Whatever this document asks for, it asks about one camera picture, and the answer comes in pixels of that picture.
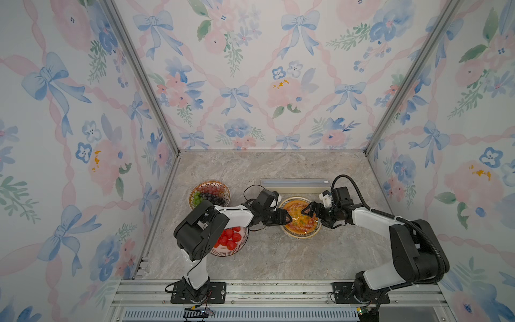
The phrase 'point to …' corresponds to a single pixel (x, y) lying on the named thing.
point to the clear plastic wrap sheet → (302, 227)
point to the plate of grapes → (215, 192)
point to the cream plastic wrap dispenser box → (297, 185)
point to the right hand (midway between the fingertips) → (309, 215)
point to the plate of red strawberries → (231, 241)
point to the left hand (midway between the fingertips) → (290, 219)
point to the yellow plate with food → (302, 226)
